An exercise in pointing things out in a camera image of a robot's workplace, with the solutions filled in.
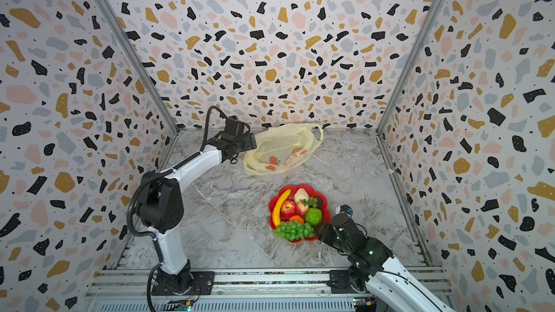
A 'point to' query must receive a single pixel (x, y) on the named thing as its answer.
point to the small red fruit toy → (302, 207)
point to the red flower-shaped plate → (311, 193)
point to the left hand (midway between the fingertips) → (249, 139)
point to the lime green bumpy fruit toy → (313, 217)
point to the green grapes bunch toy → (293, 230)
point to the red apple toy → (287, 210)
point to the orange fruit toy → (297, 217)
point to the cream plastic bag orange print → (281, 148)
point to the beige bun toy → (300, 194)
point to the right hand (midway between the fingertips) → (319, 231)
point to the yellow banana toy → (277, 207)
